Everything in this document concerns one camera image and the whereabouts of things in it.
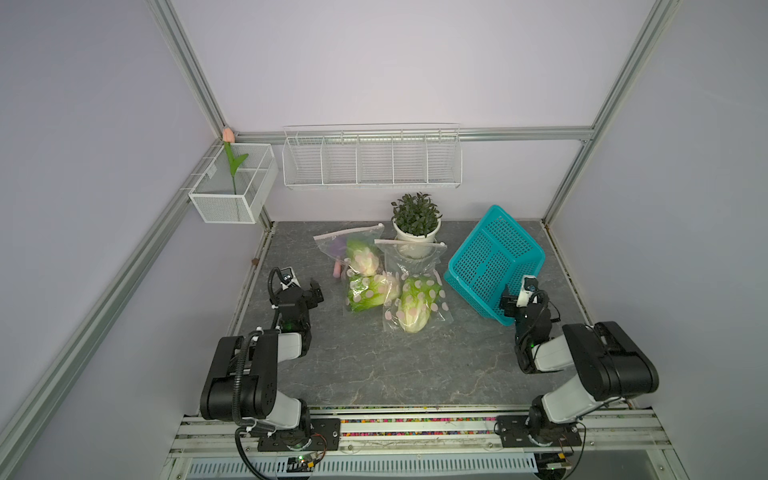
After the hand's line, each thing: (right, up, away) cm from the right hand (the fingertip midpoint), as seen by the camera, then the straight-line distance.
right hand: (522, 285), depth 91 cm
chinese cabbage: (-47, -1, -2) cm, 47 cm away
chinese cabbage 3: (-32, -2, -2) cm, 32 cm away
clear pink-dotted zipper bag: (-60, +13, +7) cm, 61 cm away
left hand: (-69, 0, +1) cm, 69 cm away
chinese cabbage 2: (-49, +9, +1) cm, 50 cm away
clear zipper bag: (-36, +8, +14) cm, 40 cm away
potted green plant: (-32, +22, +7) cm, 39 cm away
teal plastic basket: (-2, +11, +17) cm, 20 cm away
